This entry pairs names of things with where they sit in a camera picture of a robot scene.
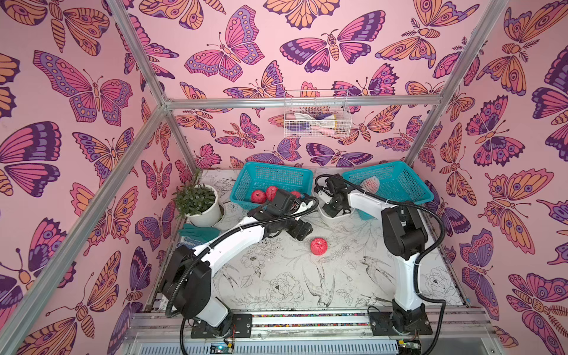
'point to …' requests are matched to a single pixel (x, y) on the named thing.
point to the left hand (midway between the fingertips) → (306, 223)
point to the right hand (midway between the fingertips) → (333, 204)
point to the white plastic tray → (322, 203)
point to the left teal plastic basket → (250, 177)
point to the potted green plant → (199, 202)
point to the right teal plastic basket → (396, 181)
